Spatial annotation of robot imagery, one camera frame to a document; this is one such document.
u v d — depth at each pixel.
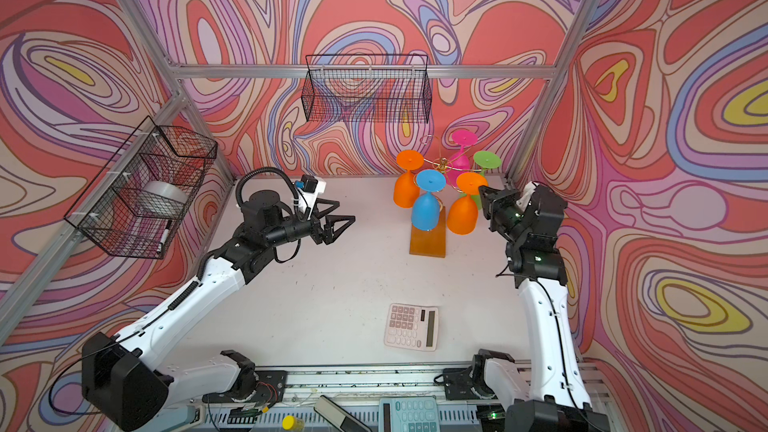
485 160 0.78
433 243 0.99
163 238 0.72
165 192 0.73
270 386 0.73
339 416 0.67
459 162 0.89
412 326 0.82
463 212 0.77
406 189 0.84
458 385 0.73
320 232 0.65
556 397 0.37
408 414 0.68
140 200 0.70
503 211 0.61
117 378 0.38
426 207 0.78
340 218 0.65
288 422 0.62
